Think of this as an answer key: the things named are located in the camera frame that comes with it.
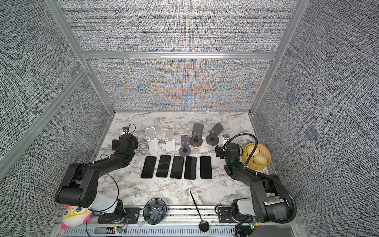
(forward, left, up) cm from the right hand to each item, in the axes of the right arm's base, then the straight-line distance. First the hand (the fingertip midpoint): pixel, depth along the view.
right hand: (227, 140), depth 91 cm
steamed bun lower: (-11, -18, -2) cm, 21 cm away
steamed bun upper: (-4, -14, -3) cm, 14 cm away
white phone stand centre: (+3, +36, -6) cm, 37 cm away
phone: (-14, +23, -9) cm, 28 cm away
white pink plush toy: (-39, +77, -1) cm, 86 cm away
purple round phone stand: (-1, +26, -9) cm, 28 cm away
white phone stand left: (+4, +48, -7) cm, 48 cm away
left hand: (+2, +63, +1) cm, 63 cm away
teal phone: (-13, +48, -9) cm, 51 cm away
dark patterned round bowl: (-37, +41, -7) cm, 56 cm away
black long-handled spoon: (-43, +16, -7) cm, 46 cm away
